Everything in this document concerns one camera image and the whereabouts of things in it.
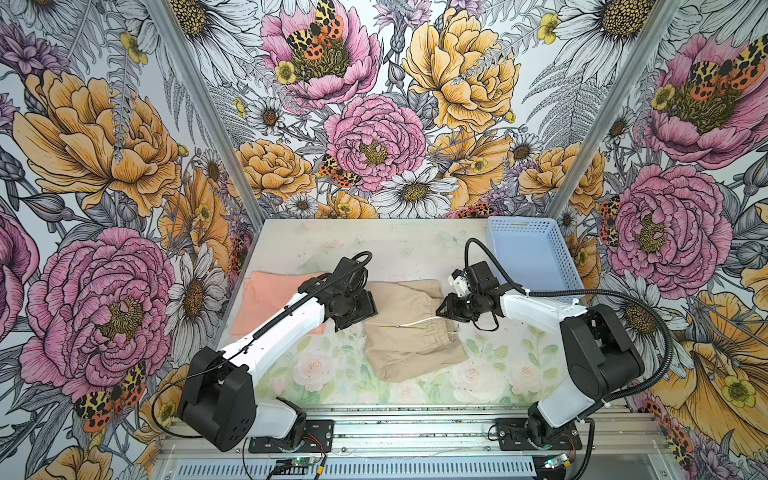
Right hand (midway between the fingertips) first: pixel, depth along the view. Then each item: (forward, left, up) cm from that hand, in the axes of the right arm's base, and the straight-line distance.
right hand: (442, 321), depth 89 cm
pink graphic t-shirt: (+13, +57, -3) cm, 58 cm away
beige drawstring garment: (-4, +11, -1) cm, 12 cm away
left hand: (-3, +22, +7) cm, 23 cm away
